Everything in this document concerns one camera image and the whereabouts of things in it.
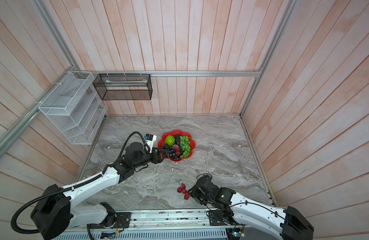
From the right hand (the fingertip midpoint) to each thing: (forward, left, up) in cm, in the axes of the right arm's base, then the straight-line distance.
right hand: (188, 193), depth 80 cm
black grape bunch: (+23, +10, +4) cm, 26 cm away
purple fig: (+28, +8, +3) cm, 29 cm away
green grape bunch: (+28, +2, +4) cm, 28 cm away
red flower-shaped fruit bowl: (+29, +18, +5) cm, 34 cm away
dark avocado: (+33, +7, +4) cm, 33 cm away
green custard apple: (+32, +12, +5) cm, 35 cm away
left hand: (+16, +13, +15) cm, 26 cm away
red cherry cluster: (+2, +3, 0) cm, 4 cm away
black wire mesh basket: (+65, +46, +24) cm, 83 cm away
